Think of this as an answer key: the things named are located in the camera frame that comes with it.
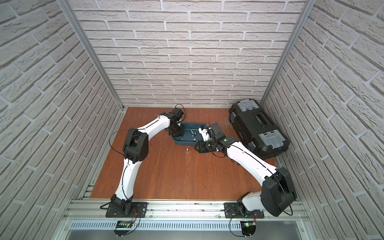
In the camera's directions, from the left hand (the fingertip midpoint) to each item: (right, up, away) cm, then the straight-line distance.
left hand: (184, 132), depth 101 cm
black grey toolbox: (+44, +3, -15) cm, 46 cm away
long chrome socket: (+4, +1, +4) cm, 6 cm away
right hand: (+10, -6, -19) cm, 23 cm away
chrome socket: (+2, -10, -6) cm, 12 cm away
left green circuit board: (-28, -44, -30) cm, 60 cm away
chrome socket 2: (+7, -4, -2) cm, 9 cm away
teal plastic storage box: (+5, -1, +2) cm, 5 cm away
